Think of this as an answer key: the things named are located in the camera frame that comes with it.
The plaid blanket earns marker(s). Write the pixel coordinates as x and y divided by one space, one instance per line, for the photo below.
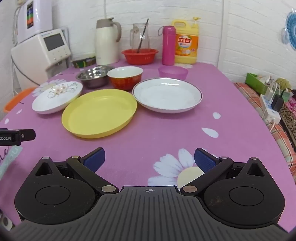
277 136

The black charger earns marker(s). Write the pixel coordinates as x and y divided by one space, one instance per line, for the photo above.
276 102

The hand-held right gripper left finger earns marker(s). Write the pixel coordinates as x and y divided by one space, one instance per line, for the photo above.
94 158

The white power strip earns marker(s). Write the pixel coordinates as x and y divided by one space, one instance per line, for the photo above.
269 112

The white wall water purifier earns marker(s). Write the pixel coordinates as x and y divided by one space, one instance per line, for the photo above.
39 18

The pink thermos bottle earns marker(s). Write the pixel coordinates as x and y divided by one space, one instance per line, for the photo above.
168 46

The glass pitcher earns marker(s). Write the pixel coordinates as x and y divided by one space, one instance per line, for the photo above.
134 38

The yellow loofah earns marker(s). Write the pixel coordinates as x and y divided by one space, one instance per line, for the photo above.
282 83

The small patterned tin bowl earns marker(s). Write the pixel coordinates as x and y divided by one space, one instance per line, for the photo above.
83 62

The white floral plate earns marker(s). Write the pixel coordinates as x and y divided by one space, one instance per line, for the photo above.
57 97

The stainless steel bowl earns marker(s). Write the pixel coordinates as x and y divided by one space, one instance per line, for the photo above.
93 74

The purple plastic bowl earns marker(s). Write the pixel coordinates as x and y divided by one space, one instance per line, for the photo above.
173 72

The green box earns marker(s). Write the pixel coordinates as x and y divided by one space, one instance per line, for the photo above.
254 81

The blue round wall decoration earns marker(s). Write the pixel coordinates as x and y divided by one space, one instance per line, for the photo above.
291 25

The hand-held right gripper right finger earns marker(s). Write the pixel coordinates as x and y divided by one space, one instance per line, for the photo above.
204 161

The white appliance with screen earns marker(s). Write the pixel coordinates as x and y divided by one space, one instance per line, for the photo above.
30 60

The black stirring stick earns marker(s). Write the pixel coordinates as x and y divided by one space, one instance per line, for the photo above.
143 31

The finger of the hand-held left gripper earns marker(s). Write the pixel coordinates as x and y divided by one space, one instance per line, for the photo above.
28 135

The pink floral tablecloth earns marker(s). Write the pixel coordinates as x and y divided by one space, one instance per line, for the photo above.
161 129

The yellow detergent bottle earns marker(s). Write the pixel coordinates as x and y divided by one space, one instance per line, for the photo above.
187 46

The leopard print cloth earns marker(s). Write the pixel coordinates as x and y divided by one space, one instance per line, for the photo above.
289 120

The yellow plastic plate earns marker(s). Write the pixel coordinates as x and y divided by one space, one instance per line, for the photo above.
99 115

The red plastic basket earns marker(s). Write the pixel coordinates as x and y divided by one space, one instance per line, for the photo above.
138 58

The red ceramic bowl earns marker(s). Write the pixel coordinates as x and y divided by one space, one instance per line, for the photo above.
124 82

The orange plastic basin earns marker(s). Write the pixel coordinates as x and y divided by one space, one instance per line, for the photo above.
16 99

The white thermal jug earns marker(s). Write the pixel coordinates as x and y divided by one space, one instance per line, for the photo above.
106 44

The white plate with dark rim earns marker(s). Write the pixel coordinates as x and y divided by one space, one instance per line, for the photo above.
166 95

